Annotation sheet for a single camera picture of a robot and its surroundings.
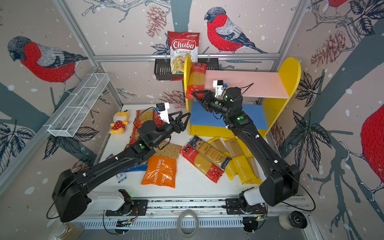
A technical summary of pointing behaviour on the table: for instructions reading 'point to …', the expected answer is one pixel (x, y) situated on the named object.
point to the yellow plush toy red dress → (120, 119)
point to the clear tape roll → (183, 214)
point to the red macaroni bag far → (144, 115)
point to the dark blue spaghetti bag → (209, 151)
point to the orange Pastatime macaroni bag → (161, 168)
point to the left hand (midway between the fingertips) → (186, 113)
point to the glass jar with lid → (70, 231)
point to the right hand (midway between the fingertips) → (189, 98)
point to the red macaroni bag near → (135, 135)
